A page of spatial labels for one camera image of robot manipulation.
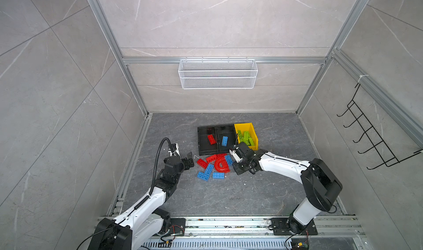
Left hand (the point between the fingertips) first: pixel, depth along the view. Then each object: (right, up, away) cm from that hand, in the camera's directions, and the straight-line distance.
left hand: (182, 151), depth 85 cm
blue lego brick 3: (+19, -14, +3) cm, 24 cm away
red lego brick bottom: (+15, +5, +18) cm, 24 cm away
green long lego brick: (+37, +7, +18) cm, 42 cm away
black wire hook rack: (+83, +15, -13) cm, 86 cm away
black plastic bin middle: (+27, +10, +25) cm, 38 cm away
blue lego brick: (+23, +4, +18) cm, 30 cm away
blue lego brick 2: (+11, -14, +3) cm, 18 cm away
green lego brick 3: (+40, +3, +16) cm, 43 cm away
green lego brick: (+34, +8, +21) cm, 41 cm away
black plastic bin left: (+11, 0, +12) cm, 17 cm away
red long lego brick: (+18, -5, +10) cm, 21 cm away
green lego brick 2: (+37, +2, +15) cm, 41 cm away
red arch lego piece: (+21, -9, +8) cm, 24 cm away
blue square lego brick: (+25, -7, +9) cm, 28 cm away
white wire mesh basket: (+6, +45, +15) cm, 48 cm away
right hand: (+29, -9, +5) cm, 31 cm away
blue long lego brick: (+14, -11, +5) cm, 18 cm away
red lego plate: (+10, -9, +8) cm, 15 cm away
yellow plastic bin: (+40, +12, +19) cm, 45 cm away
